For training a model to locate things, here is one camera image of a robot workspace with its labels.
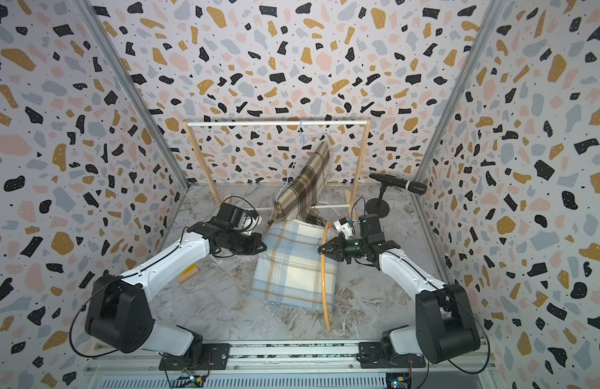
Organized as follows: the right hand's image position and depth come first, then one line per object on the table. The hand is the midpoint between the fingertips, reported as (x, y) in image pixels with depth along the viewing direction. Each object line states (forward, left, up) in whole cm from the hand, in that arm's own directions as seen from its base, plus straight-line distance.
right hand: (321, 251), depth 79 cm
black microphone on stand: (+34, -27, -18) cm, 47 cm away
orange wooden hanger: (-10, -1, -11) cm, 15 cm away
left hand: (+3, +19, -3) cm, 19 cm away
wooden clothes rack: (+54, -10, +15) cm, 57 cm away
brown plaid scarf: (+23, +8, 0) cm, 24 cm away
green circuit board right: (-32, -23, -19) cm, 44 cm away
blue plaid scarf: (-2, +11, -7) cm, 13 cm away
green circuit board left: (-34, +38, -16) cm, 53 cm away
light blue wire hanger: (+51, +8, +8) cm, 52 cm away
